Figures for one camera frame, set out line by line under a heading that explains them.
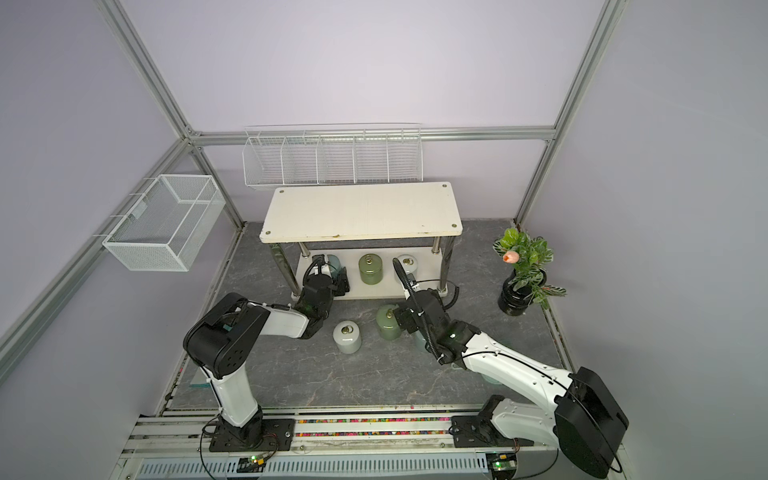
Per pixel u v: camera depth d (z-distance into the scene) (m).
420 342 0.83
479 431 0.66
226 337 0.51
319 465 0.71
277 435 0.74
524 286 0.74
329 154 0.99
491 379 0.52
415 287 0.70
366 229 0.72
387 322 0.85
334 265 0.91
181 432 0.76
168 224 0.85
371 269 0.91
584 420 0.40
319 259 0.83
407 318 0.73
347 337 0.83
